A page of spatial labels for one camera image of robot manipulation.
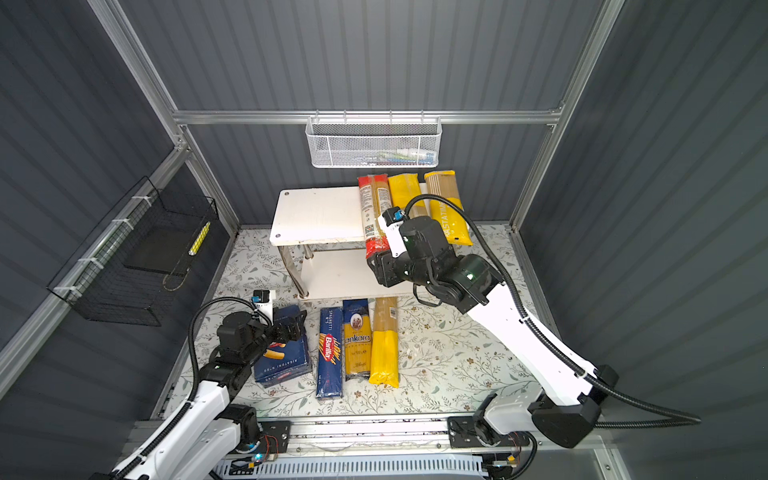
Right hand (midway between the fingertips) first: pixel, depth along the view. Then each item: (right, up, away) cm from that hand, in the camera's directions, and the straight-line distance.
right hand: (379, 260), depth 65 cm
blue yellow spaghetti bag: (-7, -24, +24) cm, 35 cm away
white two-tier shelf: (-15, +6, +8) cm, 17 cm away
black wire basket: (-61, +6, +13) cm, 62 cm away
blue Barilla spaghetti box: (-14, -31, +16) cm, 38 cm away
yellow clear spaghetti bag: (+1, -25, +22) cm, 33 cm away
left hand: (-25, -15, +18) cm, 34 cm away
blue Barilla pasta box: (-27, -28, +15) cm, 41 cm away
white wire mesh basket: (-5, +48, +59) cm, 76 cm away
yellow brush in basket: (-49, +6, +15) cm, 52 cm away
